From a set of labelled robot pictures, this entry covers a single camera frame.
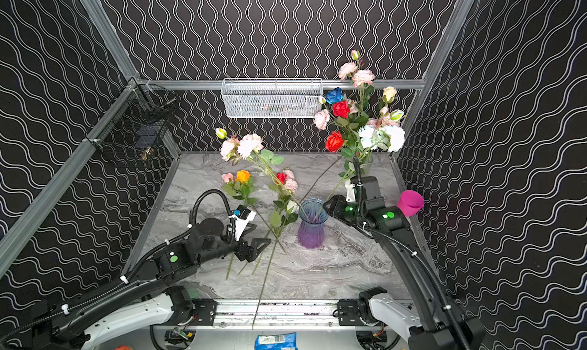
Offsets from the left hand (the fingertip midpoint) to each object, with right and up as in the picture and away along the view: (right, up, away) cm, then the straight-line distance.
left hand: (267, 236), depth 68 cm
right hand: (+19, +8, +7) cm, 22 cm away
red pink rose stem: (+5, +14, +35) cm, 38 cm away
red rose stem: (+23, +30, +14) cm, 40 cm away
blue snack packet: (+3, -32, +1) cm, 32 cm away
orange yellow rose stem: (-14, +12, +34) cm, 39 cm away
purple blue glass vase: (+15, +4, +14) cm, 20 cm away
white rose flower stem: (+6, +2, +29) cm, 29 cm away
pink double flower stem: (+18, +39, +14) cm, 45 cm away
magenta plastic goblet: (+51, +8, +16) cm, 54 cm away
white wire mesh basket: (+9, +53, +34) cm, 64 cm away
